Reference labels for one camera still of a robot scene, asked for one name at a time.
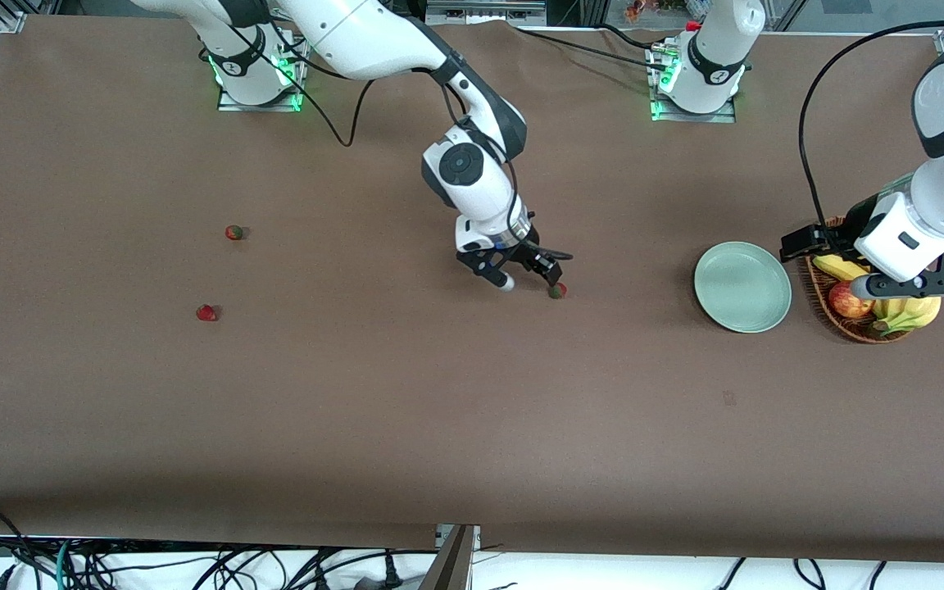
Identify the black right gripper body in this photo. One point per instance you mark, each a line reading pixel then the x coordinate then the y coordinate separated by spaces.
pixel 528 251

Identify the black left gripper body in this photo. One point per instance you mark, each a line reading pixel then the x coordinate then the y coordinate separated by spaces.
pixel 846 224

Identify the red strawberry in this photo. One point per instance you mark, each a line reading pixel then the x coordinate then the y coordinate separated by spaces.
pixel 206 312
pixel 556 290
pixel 233 232

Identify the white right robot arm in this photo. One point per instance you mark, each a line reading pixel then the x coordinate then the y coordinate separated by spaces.
pixel 374 37

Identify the pale green round plate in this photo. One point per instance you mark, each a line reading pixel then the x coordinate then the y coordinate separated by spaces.
pixel 742 287

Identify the red apple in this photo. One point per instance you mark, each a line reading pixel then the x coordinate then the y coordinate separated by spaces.
pixel 845 306

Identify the woven wicker basket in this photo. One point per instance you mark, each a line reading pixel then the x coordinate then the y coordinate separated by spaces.
pixel 818 301

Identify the yellow banana bunch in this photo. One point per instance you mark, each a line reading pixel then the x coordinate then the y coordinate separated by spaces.
pixel 919 312

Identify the paper table cover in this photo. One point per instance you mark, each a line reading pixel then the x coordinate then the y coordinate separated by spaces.
pixel 472 393

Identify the grey device behind table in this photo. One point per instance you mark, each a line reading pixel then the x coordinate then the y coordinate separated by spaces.
pixel 480 12

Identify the colourful background object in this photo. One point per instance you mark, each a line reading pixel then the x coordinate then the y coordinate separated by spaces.
pixel 636 10

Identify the dark table support beam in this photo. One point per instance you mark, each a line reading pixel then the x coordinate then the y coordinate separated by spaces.
pixel 451 567

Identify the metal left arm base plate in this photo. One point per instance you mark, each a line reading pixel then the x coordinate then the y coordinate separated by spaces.
pixel 718 116

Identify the white metal bracket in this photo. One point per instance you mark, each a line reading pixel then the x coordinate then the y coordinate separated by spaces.
pixel 442 534

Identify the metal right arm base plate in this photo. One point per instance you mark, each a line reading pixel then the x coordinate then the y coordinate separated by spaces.
pixel 230 104

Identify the aluminium frame corner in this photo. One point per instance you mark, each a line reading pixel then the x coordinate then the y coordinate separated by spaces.
pixel 11 23

